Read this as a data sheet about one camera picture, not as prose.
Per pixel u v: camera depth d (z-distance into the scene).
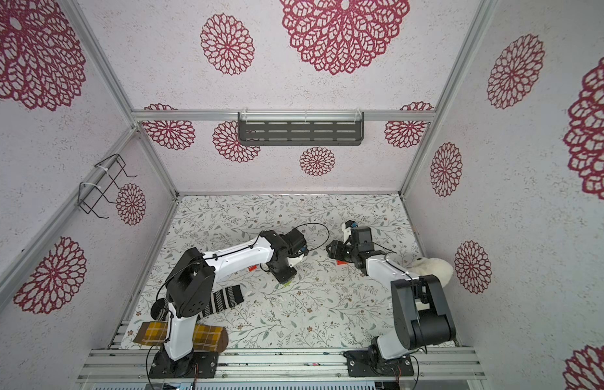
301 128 0.95
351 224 0.85
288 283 0.89
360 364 0.73
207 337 0.79
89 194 0.73
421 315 0.45
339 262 0.97
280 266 0.76
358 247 0.72
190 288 0.50
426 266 0.74
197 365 0.73
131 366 0.76
